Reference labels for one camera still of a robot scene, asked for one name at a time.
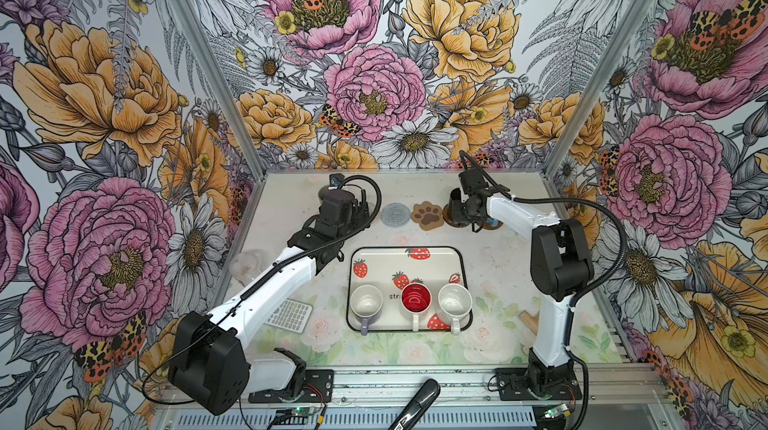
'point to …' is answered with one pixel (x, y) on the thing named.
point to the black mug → (456, 209)
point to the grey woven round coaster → (395, 215)
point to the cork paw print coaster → (428, 215)
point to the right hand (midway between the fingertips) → (462, 221)
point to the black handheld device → (412, 412)
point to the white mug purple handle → (366, 302)
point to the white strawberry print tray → (391, 269)
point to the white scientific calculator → (291, 315)
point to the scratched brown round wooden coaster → (445, 215)
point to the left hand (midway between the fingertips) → (351, 214)
